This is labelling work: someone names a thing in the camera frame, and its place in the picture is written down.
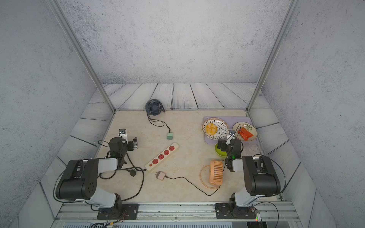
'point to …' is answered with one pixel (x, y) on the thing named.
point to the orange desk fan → (216, 174)
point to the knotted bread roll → (211, 128)
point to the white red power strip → (161, 156)
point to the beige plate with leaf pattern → (236, 127)
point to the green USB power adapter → (169, 136)
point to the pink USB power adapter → (160, 175)
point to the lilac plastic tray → (232, 120)
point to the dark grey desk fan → (154, 107)
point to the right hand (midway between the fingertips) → (228, 137)
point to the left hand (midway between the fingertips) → (130, 137)
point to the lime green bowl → (219, 152)
